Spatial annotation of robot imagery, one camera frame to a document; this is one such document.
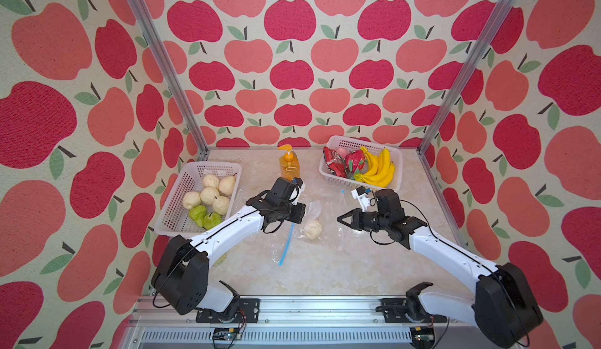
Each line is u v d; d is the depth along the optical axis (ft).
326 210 3.24
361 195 2.53
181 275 1.39
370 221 2.32
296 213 2.46
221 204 3.00
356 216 2.39
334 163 3.30
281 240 2.95
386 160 3.33
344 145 3.76
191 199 3.09
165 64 2.90
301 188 2.57
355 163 3.43
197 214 2.97
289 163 3.06
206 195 3.14
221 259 1.58
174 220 3.00
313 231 2.82
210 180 3.31
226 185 3.23
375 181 3.23
